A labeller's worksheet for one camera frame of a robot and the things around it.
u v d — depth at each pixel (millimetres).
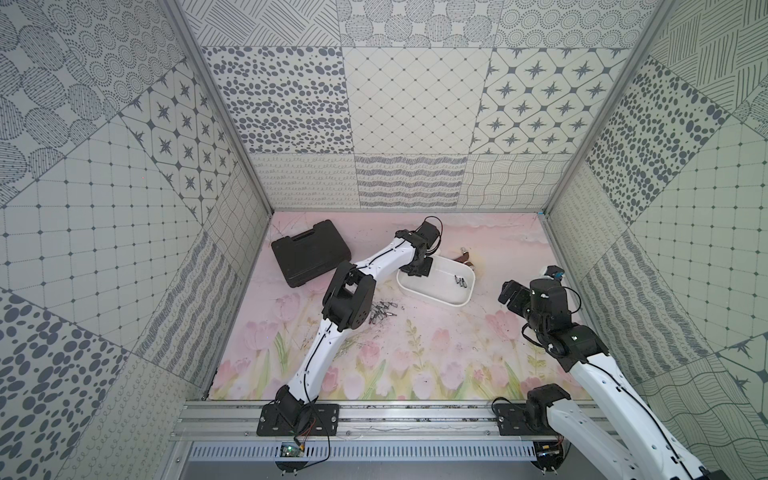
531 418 673
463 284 989
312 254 1039
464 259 1041
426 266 921
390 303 954
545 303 574
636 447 430
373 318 926
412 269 901
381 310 929
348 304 644
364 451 703
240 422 750
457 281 1005
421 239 799
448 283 983
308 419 681
